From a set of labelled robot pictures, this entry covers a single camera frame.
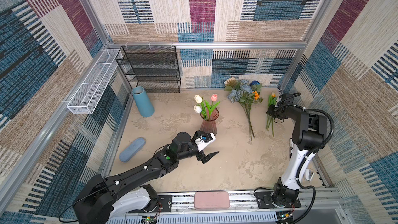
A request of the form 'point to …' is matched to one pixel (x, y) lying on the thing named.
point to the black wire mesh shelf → (153, 68)
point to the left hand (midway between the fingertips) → (213, 142)
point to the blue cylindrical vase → (145, 106)
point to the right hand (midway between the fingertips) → (271, 113)
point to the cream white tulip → (198, 98)
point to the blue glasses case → (132, 149)
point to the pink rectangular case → (211, 199)
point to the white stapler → (309, 174)
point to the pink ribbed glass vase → (209, 114)
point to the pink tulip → (214, 97)
